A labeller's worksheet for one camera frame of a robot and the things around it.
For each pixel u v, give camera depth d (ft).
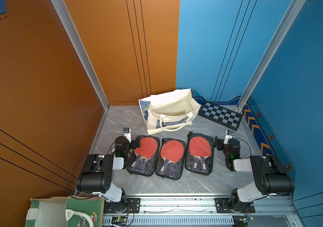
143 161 2.86
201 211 2.38
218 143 2.81
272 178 1.46
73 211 1.74
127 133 2.65
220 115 3.60
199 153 2.95
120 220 2.36
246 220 2.28
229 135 2.67
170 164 2.82
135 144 2.77
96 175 1.50
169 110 3.43
